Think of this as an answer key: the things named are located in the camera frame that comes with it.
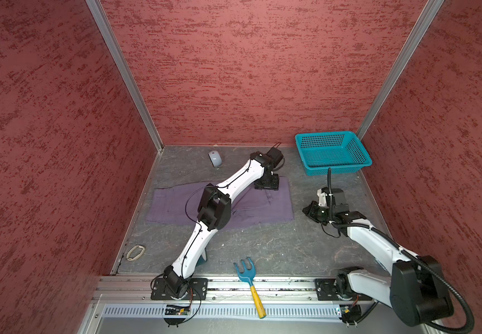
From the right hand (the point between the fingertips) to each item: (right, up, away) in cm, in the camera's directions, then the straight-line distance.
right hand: (301, 213), depth 87 cm
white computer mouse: (-40, +24, +19) cm, 50 cm away
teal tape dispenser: (-40, -15, -10) cm, 44 cm away
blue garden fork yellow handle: (-23, -21, -12) cm, 33 cm away
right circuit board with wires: (+13, -31, -17) cm, 38 cm away
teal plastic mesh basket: (+32, +29, +30) cm, 52 cm away
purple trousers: (-59, +1, +13) cm, 60 cm away
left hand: (-13, +9, +7) cm, 17 cm away
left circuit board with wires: (-49, -31, -15) cm, 60 cm away
